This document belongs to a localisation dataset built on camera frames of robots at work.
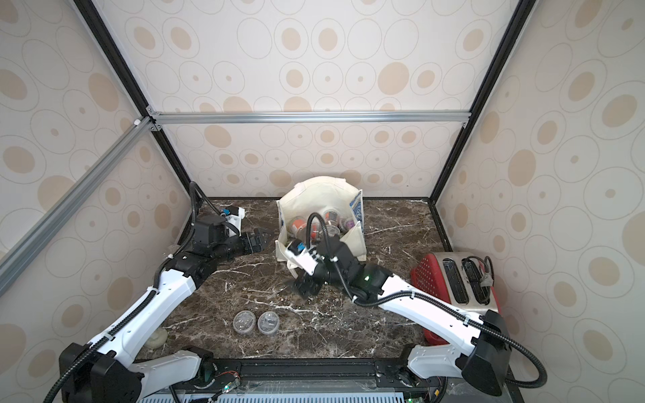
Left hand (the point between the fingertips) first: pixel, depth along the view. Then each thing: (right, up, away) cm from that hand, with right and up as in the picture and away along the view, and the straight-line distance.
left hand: (271, 234), depth 76 cm
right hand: (+10, -9, -5) cm, 14 cm away
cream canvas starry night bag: (+21, +11, +16) cm, 29 cm away
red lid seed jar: (+6, +4, +18) cm, 20 cm away
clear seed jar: (-9, -28, +2) cm, 29 cm away
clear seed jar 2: (-1, -28, +1) cm, 28 cm away
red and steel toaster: (+58, -13, -3) cm, 60 cm away
